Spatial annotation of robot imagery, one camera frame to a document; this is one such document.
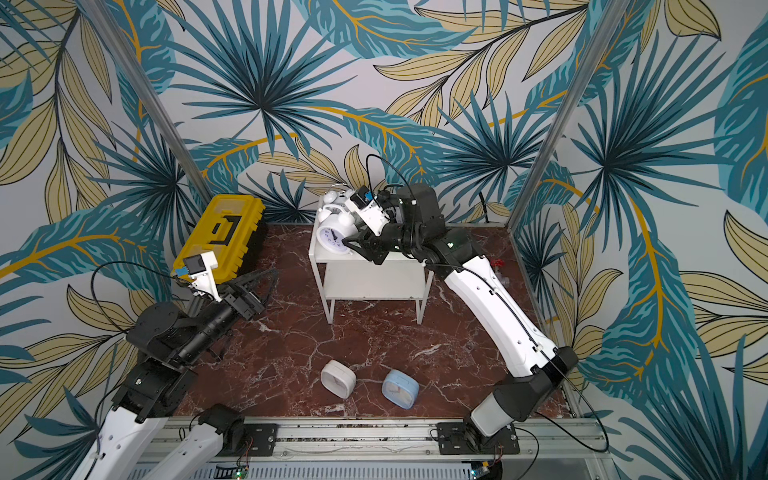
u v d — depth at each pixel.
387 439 0.75
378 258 0.58
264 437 0.74
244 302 0.50
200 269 0.51
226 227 0.96
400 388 0.76
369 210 0.54
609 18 0.69
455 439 0.73
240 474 0.71
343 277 0.88
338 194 0.69
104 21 0.68
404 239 0.54
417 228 0.48
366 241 0.56
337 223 0.63
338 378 0.75
